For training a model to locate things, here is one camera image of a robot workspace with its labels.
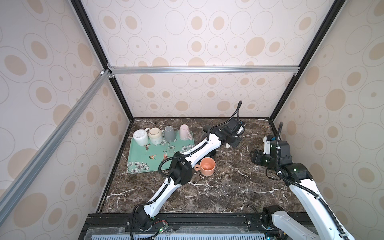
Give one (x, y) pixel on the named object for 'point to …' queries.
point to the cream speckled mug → (155, 136)
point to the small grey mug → (170, 133)
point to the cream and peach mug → (207, 166)
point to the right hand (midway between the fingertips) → (255, 153)
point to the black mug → (212, 154)
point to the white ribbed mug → (140, 136)
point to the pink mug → (184, 134)
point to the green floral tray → (142, 158)
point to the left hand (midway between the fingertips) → (242, 137)
